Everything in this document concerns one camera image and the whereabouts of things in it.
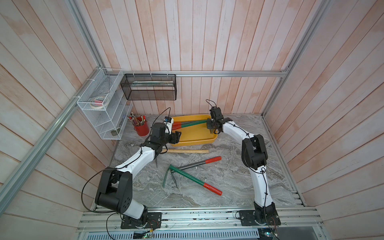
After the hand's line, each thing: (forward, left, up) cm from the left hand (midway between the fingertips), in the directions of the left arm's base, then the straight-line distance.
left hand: (176, 133), depth 89 cm
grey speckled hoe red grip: (+17, 0, -10) cm, 20 cm away
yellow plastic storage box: (+11, -12, -15) cm, 22 cm away
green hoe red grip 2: (-27, -19, -13) cm, 36 cm away
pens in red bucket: (+12, +28, -3) cm, 31 cm away
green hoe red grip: (+11, +2, -7) cm, 13 cm away
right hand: (+17, -23, -8) cm, 30 cm away
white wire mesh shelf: (-2, +34, +13) cm, 37 cm away
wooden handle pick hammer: (-3, -5, -15) cm, 16 cm away
